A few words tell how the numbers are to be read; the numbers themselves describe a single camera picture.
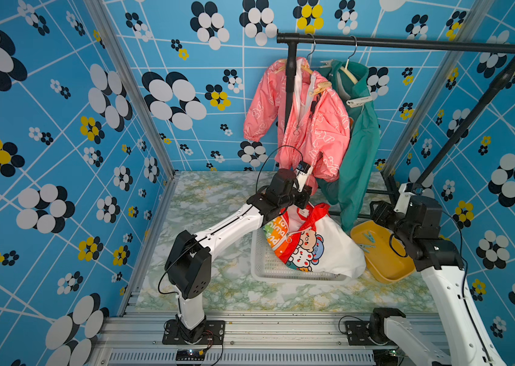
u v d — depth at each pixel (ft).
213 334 2.39
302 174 2.24
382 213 2.04
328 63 2.18
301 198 2.32
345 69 2.03
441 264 1.48
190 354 2.37
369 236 3.14
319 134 2.15
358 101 1.87
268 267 2.85
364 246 3.01
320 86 1.93
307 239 2.71
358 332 2.39
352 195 2.27
